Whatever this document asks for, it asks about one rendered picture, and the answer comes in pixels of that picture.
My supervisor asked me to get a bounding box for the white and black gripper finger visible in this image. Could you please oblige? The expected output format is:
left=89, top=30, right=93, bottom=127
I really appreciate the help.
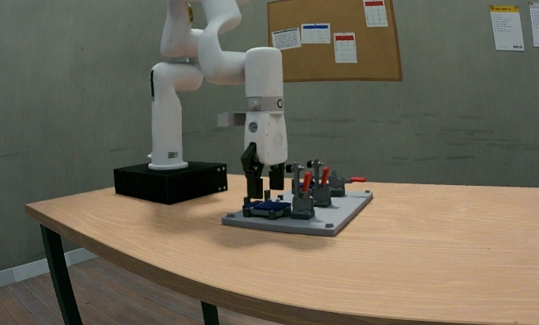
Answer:
left=241, top=142, right=264, bottom=200
left=269, top=162, right=285, bottom=191

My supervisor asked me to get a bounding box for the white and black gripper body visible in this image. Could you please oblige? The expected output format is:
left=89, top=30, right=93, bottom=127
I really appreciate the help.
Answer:
left=244, top=111, right=288, bottom=166

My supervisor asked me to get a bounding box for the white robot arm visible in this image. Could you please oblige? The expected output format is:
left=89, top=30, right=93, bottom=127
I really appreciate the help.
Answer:
left=147, top=0, right=283, bottom=170

